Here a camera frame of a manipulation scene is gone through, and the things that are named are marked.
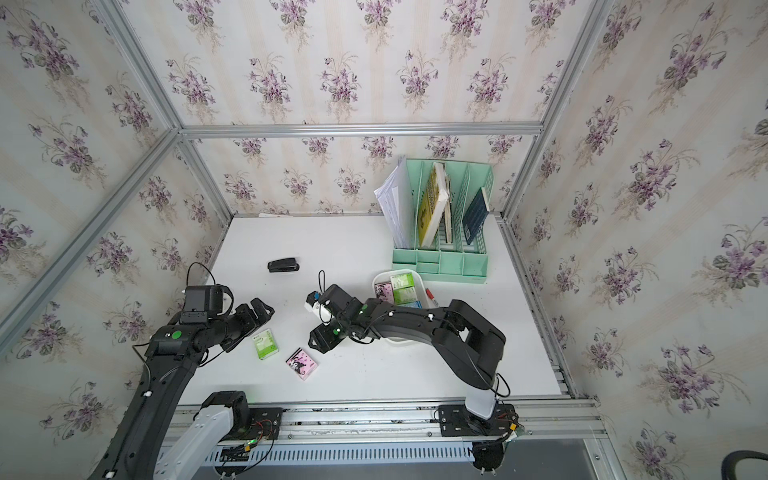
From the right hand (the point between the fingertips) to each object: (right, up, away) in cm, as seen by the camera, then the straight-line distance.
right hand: (320, 338), depth 81 cm
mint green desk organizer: (+39, +21, +18) cm, 48 cm away
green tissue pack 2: (+24, +10, +10) cm, 28 cm away
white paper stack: (+21, +41, +9) cm, 47 cm away
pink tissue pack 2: (-5, -7, -1) cm, 8 cm away
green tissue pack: (+24, +14, +12) cm, 30 cm away
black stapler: (-18, +19, +21) cm, 33 cm away
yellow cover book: (+33, +39, +12) cm, 53 cm away
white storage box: (+29, +8, +10) cm, 32 cm away
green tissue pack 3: (-17, -3, +3) cm, 17 cm away
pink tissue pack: (+18, +11, +10) cm, 23 cm away
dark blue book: (+51, +36, +25) cm, 67 cm away
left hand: (-13, +7, -5) cm, 16 cm away
